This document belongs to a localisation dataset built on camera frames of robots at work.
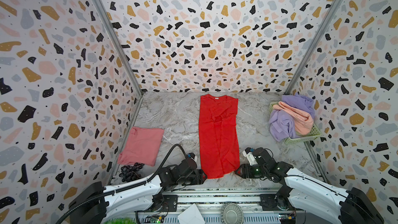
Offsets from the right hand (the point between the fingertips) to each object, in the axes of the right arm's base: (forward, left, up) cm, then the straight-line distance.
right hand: (236, 170), depth 81 cm
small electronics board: (-21, +39, -3) cm, 44 cm away
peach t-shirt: (+26, -41, +8) cm, 49 cm away
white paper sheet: (-19, +22, +1) cm, 29 cm away
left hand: (-4, +16, +1) cm, 17 cm away
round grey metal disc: (-18, +3, -3) cm, 19 cm away
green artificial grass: (-22, +51, +2) cm, 56 cm away
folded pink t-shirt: (+14, +54, -2) cm, 56 cm away
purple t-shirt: (+25, -28, +8) cm, 38 cm away
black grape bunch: (-3, +54, +3) cm, 54 cm away
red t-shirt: (+14, +9, -3) cm, 17 cm away
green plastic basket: (+19, -38, +2) cm, 43 cm away
